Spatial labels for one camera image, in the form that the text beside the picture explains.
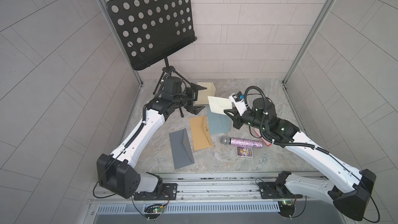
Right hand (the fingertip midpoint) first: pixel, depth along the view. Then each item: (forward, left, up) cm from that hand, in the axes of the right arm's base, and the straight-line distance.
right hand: (224, 111), depth 68 cm
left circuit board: (-32, +34, -25) cm, 53 cm away
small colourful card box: (-9, -11, -27) cm, 30 cm away
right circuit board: (-34, -26, -31) cm, 53 cm away
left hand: (+7, +6, +4) cm, 10 cm away
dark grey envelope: (-7, +23, -26) cm, 35 cm away
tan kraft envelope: (+1, +12, -27) cm, 30 cm away
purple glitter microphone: (-4, -10, -24) cm, 27 cm away
